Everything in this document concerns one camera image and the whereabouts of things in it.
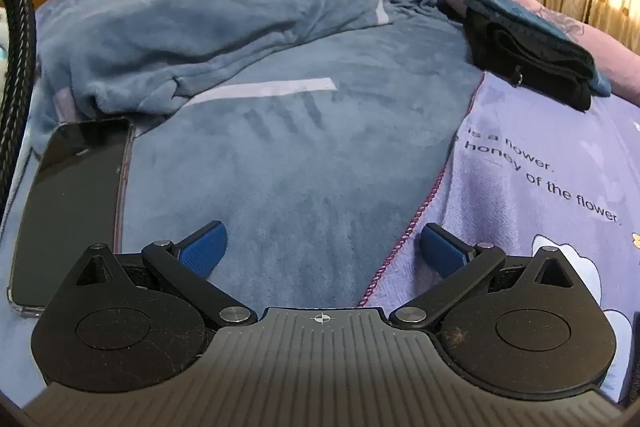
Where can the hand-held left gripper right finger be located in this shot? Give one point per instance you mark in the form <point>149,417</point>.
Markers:
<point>440,249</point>

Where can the black smartphone in clear case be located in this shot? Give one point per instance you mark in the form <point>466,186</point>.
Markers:
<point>70,197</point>

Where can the folded black garment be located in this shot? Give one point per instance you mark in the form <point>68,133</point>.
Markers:
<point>525,57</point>

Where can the folded teal garment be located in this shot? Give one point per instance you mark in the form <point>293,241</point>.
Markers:
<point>505,7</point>

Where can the purple printed blanket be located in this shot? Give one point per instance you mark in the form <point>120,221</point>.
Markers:
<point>525,132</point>

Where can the blue-grey fleece blanket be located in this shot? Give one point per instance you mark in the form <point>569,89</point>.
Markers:
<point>300,157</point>

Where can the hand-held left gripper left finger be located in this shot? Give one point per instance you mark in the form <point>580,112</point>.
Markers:
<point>202,249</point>

